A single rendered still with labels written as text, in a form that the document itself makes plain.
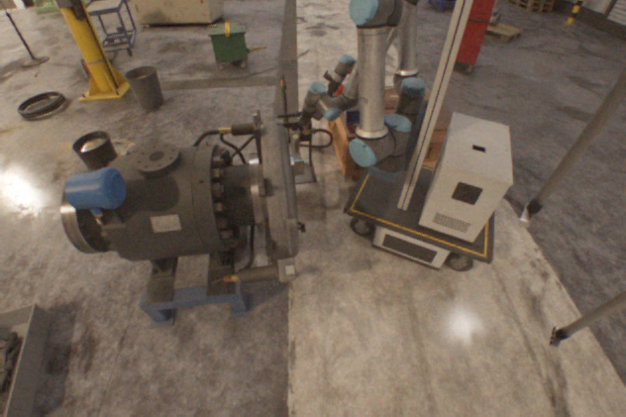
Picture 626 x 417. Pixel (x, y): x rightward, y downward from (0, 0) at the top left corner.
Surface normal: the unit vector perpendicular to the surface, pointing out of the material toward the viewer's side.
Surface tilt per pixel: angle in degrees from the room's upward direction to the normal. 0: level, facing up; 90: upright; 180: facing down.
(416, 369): 0
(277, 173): 32
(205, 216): 59
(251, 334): 0
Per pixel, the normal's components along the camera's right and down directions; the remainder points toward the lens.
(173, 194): 0.10, -0.17
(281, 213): 0.15, 0.23
